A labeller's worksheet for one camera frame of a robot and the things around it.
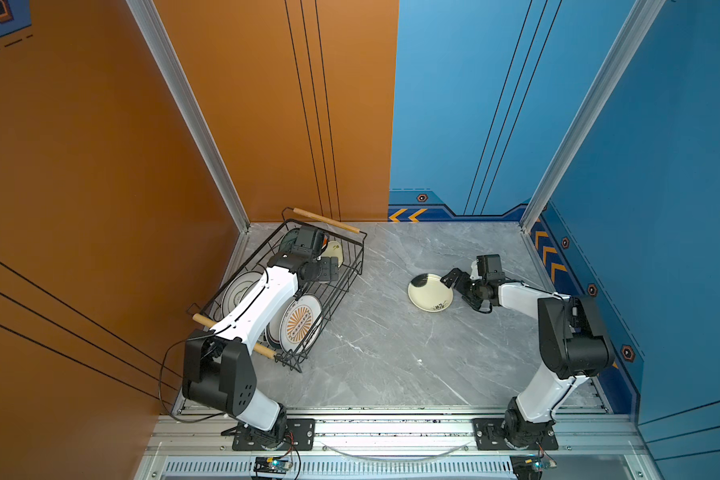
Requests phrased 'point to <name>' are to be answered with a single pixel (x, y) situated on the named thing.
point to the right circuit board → (530, 466)
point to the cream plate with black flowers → (428, 293)
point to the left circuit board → (271, 465)
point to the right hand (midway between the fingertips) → (449, 286)
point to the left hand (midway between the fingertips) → (319, 264)
